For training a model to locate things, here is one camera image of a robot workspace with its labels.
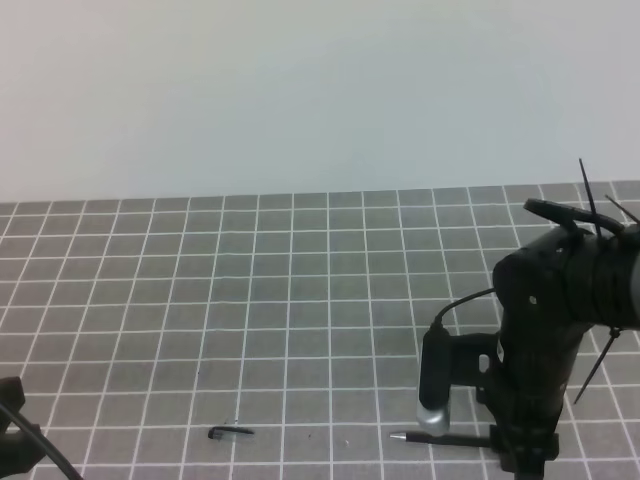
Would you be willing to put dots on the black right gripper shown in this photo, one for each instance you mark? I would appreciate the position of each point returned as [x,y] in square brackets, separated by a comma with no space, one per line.
[520,374]

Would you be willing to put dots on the black pen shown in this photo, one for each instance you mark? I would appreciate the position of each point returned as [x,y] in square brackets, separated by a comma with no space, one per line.
[444,440]

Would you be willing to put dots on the black pen cap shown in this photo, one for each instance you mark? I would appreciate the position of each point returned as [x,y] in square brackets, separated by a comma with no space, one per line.
[220,431]

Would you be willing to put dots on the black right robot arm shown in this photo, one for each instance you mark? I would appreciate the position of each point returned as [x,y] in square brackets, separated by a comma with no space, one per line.
[553,290]

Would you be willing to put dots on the grey grid tablecloth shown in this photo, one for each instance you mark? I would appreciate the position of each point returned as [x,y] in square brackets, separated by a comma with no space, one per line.
[137,325]

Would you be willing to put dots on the black zip tie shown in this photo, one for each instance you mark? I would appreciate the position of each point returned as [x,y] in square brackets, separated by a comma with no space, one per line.
[597,360]

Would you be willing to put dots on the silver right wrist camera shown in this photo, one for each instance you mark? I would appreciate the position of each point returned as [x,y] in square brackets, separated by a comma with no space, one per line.
[433,407]

